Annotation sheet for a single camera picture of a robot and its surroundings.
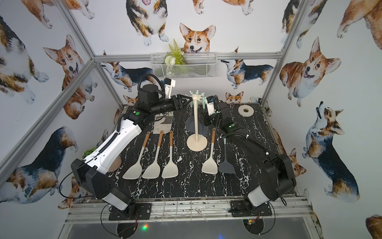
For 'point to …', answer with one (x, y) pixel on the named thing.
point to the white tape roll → (243, 113)
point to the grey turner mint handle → (203, 100)
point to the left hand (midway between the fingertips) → (192, 98)
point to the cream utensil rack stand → (196, 143)
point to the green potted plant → (89, 151)
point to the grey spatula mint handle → (225, 167)
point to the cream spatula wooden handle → (153, 172)
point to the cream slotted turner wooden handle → (210, 166)
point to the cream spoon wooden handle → (136, 173)
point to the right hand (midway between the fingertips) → (201, 110)
